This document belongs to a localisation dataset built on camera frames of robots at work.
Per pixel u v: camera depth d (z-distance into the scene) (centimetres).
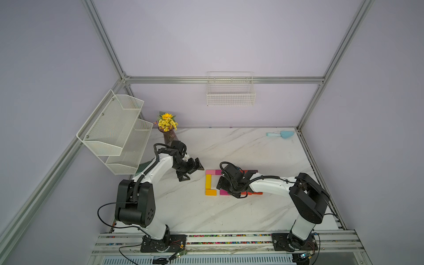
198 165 78
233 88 96
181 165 75
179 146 73
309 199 46
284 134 119
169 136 96
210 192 90
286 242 73
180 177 80
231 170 70
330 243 76
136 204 44
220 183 82
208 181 93
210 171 96
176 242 73
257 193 62
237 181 68
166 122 89
